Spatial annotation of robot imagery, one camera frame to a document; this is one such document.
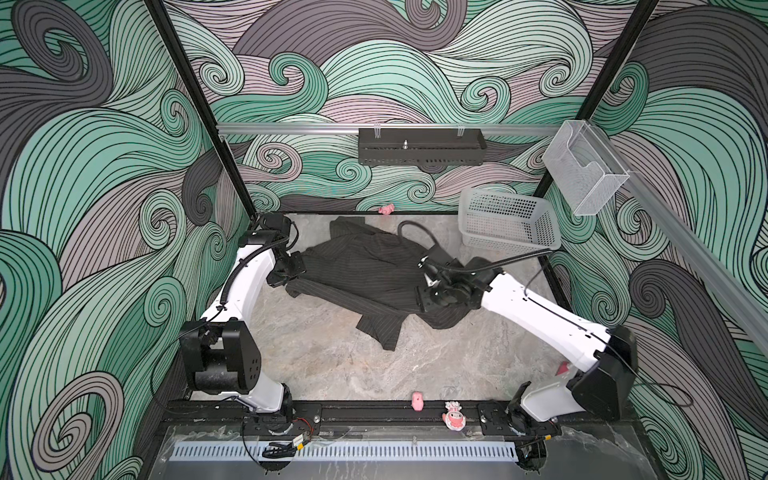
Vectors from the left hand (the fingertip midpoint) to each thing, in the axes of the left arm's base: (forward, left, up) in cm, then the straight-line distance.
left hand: (295, 273), depth 84 cm
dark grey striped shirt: (+7, -23, -12) cm, 27 cm away
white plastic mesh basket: (+37, -76, -13) cm, 86 cm away
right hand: (-9, -37, +1) cm, 38 cm away
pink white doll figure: (-34, -43, -12) cm, 56 cm away
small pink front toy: (-30, -35, -13) cm, 47 cm away
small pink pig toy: (+39, -27, -12) cm, 49 cm away
